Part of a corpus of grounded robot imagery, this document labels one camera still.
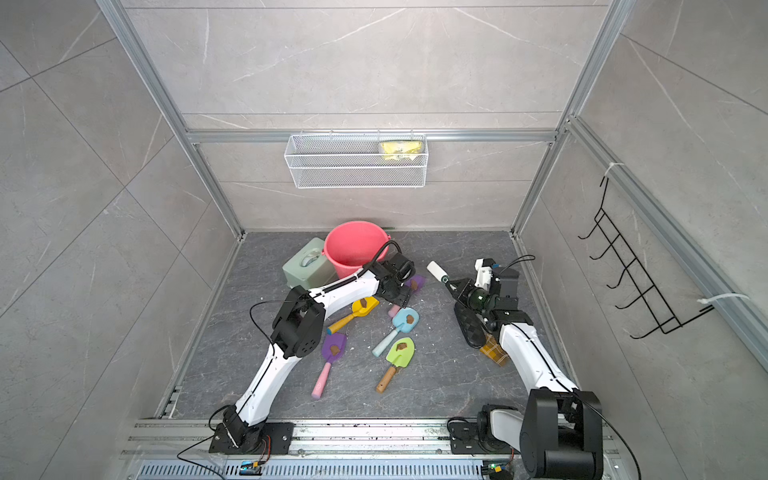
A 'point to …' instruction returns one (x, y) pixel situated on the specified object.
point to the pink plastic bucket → (352, 245)
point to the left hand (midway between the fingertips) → (403, 291)
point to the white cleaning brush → (437, 271)
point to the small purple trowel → (413, 284)
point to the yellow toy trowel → (360, 307)
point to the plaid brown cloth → (494, 351)
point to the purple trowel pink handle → (333, 346)
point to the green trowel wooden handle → (400, 354)
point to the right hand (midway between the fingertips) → (449, 283)
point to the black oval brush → (471, 325)
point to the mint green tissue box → (310, 267)
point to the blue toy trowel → (407, 320)
